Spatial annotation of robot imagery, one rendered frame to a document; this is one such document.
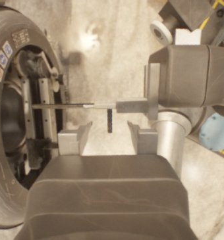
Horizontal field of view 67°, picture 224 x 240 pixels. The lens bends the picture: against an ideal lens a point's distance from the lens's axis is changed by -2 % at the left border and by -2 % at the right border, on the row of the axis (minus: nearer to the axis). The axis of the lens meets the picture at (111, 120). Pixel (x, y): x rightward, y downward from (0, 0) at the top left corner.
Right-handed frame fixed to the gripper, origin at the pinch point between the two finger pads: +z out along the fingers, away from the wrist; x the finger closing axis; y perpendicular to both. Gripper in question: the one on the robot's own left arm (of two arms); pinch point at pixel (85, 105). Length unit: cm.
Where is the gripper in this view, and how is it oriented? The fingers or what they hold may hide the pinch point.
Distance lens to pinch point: 16.4
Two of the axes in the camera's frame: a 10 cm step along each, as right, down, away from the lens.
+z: -10.0, 0.1, 0.1
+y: -0.2, -9.7, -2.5
